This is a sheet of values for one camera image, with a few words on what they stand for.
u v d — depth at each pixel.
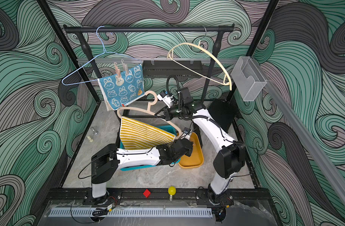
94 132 0.98
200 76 0.90
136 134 0.83
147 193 0.73
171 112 0.67
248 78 0.79
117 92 0.74
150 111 0.73
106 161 0.50
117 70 0.67
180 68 0.71
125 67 0.69
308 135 0.53
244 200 0.73
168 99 0.67
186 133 0.68
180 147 0.59
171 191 0.73
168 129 0.90
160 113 0.70
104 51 0.58
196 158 0.87
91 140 0.95
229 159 0.43
